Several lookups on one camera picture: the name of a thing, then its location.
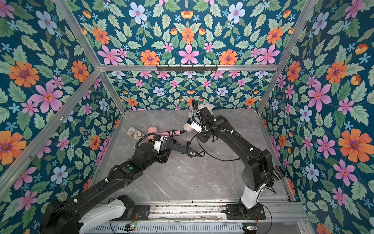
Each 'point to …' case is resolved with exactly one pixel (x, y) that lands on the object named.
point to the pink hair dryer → (167, 133)
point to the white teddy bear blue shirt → (192, 113)
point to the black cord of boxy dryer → (214, 158)
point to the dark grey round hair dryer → (170, 146)
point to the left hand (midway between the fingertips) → (168, 147)
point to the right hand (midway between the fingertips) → (206, 131)
